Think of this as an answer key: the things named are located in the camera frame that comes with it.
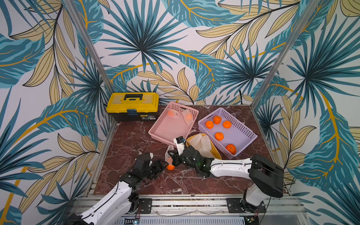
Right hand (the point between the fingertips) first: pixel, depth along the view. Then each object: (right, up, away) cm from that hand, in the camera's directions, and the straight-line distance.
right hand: (167, 152), depth 79 cm
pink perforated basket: (+3, +17, +28) cm, 33 cm away
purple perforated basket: (+40, +9, +24) cm, 48 cm away
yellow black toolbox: (-26, +27, +20) cm, 43 cm away
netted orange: (+13, +21, +25) cm, 35 cm away
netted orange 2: (+34, +18, +25) cm, 46 cm away
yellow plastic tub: (+29, -2, +10) cm, 30 cm away
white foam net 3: (+21, +3, +9) cm, 23 cm away
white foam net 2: (+17, +4, +12) cm, 21 cm away
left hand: (-1, -10, +2) cm, 10 cm away
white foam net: (0, -3, -1) cm, 3 cm away
